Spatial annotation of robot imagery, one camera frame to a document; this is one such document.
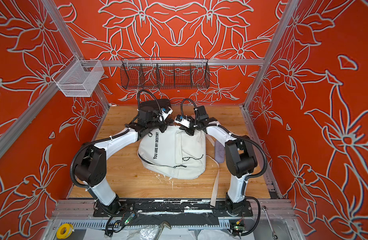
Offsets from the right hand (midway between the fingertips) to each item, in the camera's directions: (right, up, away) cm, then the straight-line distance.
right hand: (180, 124), depth 91 cm
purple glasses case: (+25, -17, -1) cm, 30 cm away
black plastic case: (-11, +10, -17) cm, 23 cm away
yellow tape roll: (-54, -49, -23) cm, 76 cm away
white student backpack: (-2, -17, -5) cm, 18 cm away
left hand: (-5, +4, -4) cm, 8 cm away
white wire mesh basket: (-64, +29, +1) cm, 70 cm away
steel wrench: (+43, -50, -25) cm, 71 cm away
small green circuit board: (+27, -49, -22) cm, 60 cm away
